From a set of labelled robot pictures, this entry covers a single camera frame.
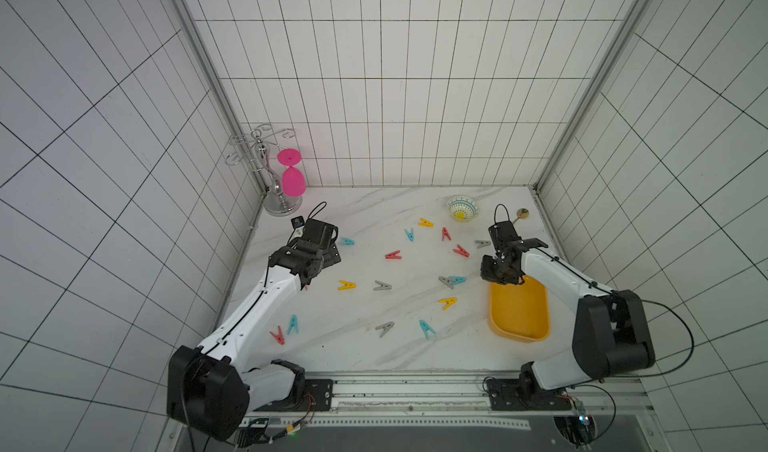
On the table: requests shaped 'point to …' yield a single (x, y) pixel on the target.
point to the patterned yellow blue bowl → (463, 208)
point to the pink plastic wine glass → (294, 183)
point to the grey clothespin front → (386, 328)
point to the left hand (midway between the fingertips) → (313, 261)
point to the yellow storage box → (519, 312)
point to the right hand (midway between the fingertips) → (478, 273)
